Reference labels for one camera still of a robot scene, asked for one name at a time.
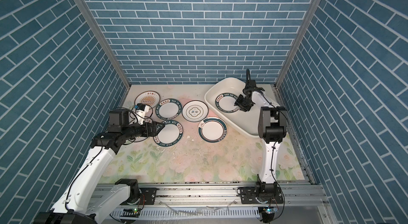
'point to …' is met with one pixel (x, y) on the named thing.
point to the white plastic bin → (246, 122)
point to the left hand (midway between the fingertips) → (161, 124)
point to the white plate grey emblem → (195, 111)
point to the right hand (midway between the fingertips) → (237, 105)
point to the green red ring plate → (212, 129)
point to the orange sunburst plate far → (150, 98)
